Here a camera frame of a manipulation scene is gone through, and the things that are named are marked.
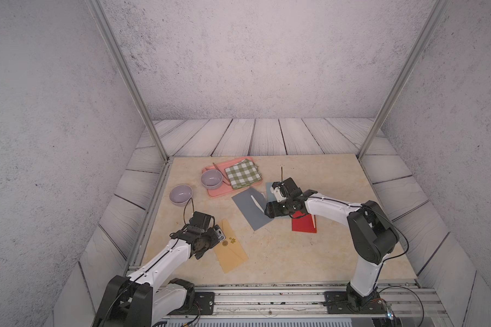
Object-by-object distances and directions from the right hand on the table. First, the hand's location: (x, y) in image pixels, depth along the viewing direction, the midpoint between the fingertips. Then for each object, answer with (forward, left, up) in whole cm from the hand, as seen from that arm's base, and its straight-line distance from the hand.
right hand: (271, 211), depth 92 cm
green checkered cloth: (+25, +14, -3) cm, 29 cm away
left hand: (-12, +22, -2) cm, 26 cm away
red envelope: (-3, -16, -6) cm, 17 cm away
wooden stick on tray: (+19, +22, -3) cm, 29 cm away
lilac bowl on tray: (+19, +30, -1) cm, 36 cm away
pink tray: (+14, +22, -4) cm, 27 cm away
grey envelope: (+7, +9, -6) cm, 13 cm away
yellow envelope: (-17, +18, -5) cm, 25 cm away
